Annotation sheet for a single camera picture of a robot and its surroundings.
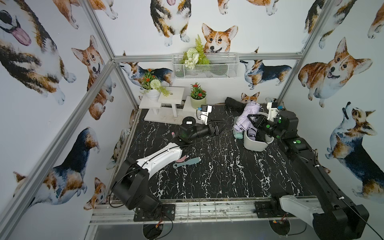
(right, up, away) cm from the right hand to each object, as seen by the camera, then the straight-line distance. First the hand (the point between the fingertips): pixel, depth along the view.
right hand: (248, 114), depth 72 cm
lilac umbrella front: (-2, -4, +1) cm, 5 cm away
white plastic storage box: (+10, -18, +19) cm, 28 cm away
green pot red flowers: (-25, +11, +17) cm, 32 cm away
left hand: (-11, -3, -1) cm, 11 cm away
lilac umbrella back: (+9, -12, +21) cm, 25 cm away
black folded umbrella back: (+5, +8, +46) cm, 47 cm away
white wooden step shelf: (-44, +5, +34) cm, 56 cm away
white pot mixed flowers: (-53, +18, +20) cm, 60 cm away
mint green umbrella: (+2, -14, +28) cm, 31 cm away
